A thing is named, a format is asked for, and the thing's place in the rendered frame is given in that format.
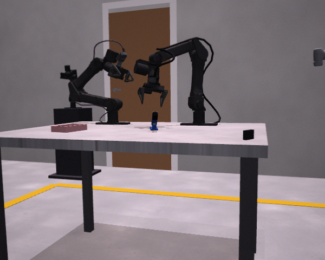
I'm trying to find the blue stapler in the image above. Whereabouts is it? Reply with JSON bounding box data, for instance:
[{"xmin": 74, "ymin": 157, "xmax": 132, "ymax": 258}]
[{"xmin": 150, "ymin": 112, "xmax": 158, "ymax": 131}]

